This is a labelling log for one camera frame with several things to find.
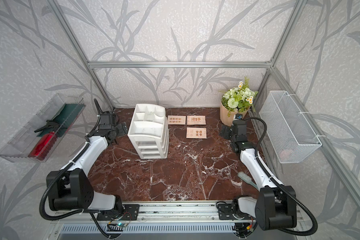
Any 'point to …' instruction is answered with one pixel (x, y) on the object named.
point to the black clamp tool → (51, 124)
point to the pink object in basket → (284, 154)
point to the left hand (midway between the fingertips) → (117, 127)
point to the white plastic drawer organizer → (148, 131)
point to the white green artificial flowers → (239, 99)
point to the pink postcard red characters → (176, 120)
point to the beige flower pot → (229, 120)
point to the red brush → (41, 148)
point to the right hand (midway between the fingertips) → (230, 126)
